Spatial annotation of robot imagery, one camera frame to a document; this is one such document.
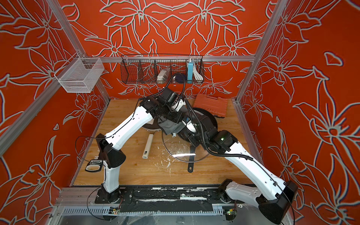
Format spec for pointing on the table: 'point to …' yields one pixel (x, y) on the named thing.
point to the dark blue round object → (179, 78)
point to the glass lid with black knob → (181, 150)
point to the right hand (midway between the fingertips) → (187, 131)
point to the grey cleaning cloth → (168, 126)
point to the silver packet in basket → (164, 74)
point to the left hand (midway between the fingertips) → (183, 117)
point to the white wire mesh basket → (79, 75)
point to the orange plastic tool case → (217, 106)
